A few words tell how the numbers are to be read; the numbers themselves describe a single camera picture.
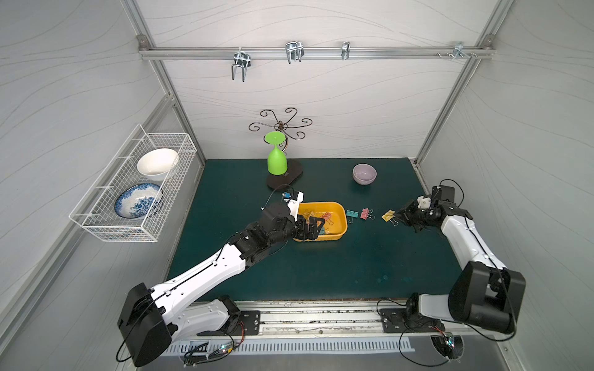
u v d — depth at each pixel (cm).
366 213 99
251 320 73
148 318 38
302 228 64
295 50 76
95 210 57
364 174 112
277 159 90
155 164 77
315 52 77
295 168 115
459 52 77
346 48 72
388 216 88
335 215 100
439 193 68
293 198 65
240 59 78
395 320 73
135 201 65
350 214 98
